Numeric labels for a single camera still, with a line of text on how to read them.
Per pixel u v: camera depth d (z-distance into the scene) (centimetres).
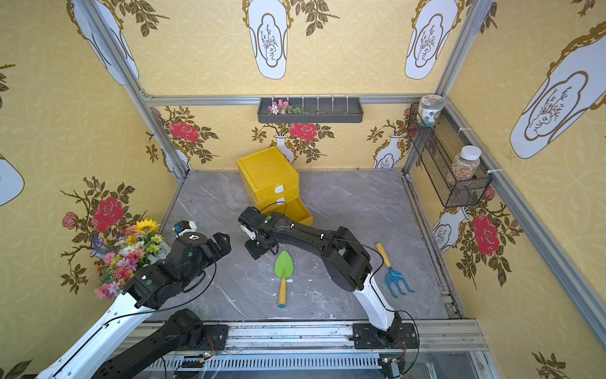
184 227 64
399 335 66
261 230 65
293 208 100
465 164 65
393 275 87
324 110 92
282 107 88
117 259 73
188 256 53
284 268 88
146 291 47
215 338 74
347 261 51
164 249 89
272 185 88
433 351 73
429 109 85
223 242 70
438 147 100
